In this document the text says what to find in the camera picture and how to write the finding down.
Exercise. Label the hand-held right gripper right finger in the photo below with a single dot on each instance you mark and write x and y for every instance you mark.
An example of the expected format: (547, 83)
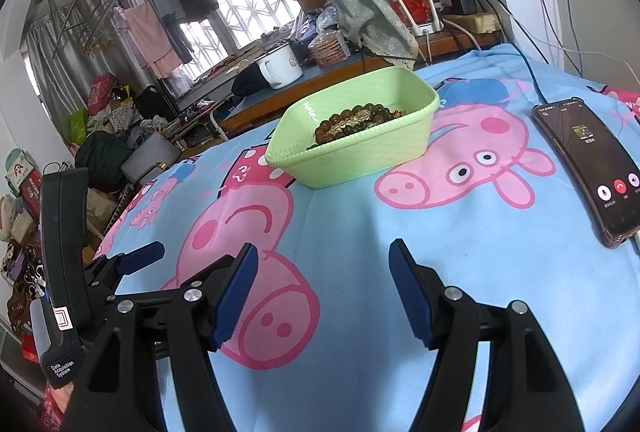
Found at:
(410, 297)

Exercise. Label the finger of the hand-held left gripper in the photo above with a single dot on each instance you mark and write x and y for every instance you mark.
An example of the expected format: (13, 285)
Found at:
(140, 256)

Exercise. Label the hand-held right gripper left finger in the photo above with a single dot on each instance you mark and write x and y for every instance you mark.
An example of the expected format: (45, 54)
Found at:
(235, 297)

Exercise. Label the green plastic basket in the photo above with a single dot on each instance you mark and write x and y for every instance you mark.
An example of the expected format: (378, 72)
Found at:
(350, 157)

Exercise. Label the red bead charm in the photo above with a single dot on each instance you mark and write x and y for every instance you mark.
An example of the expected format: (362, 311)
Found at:
(397, 113)

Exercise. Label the person's left forearm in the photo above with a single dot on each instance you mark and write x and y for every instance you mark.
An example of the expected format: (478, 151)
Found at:
(52, 412)

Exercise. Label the red and white carton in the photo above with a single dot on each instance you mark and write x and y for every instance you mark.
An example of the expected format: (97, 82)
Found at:
(30, 184)

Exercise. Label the dark green bag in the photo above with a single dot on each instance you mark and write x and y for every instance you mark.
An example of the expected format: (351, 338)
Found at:
(102, 154)

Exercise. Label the blue cartoon printed blanket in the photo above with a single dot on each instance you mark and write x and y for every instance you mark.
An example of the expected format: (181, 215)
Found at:
(350, 222)

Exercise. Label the grey storage box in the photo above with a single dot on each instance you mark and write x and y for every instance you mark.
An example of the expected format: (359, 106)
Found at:
(150, 157)

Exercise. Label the green plastic bag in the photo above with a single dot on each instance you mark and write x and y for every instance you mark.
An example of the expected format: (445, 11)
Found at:
(77, 127)

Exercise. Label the black bag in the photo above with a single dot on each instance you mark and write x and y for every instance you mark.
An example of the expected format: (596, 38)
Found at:
(155, 104)

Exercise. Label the red plastic bag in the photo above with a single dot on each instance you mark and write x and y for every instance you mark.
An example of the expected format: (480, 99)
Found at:
(102, 89)

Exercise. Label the dark folded clothing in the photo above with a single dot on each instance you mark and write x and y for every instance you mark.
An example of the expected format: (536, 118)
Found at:
(250, 82)

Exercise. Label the pink hanging garment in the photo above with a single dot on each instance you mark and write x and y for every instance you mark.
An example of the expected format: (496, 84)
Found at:
(150, 42)

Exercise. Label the white enamel pot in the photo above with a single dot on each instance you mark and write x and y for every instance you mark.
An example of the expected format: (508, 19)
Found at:
(282, 67)

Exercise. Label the blue-topped wooden desk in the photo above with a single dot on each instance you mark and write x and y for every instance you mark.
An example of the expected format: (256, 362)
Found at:
(320, 76)

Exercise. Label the round snack pack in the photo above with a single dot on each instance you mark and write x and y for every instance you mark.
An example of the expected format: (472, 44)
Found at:
(327, 49)

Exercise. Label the white router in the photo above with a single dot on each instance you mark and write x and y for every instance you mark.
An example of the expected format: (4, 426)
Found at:
(430, 29)

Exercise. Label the beige box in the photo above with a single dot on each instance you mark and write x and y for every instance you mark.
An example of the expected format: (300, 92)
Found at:
(472, 23)

